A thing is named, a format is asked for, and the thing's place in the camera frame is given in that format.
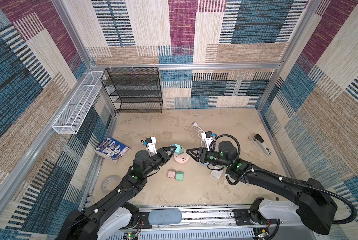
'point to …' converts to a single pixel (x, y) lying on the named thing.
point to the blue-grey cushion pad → (165, 217)
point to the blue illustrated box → (112, 149)
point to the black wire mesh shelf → (134, 90)
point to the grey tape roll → (109, 182)
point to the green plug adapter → (179, 175)
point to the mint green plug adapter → (179, 149)
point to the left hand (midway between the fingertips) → (177, 147)
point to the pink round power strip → (182, 158)
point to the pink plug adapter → (171, 173)
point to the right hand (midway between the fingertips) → (188, 154)
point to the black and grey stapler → (261, 144)
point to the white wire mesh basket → (70, 119)
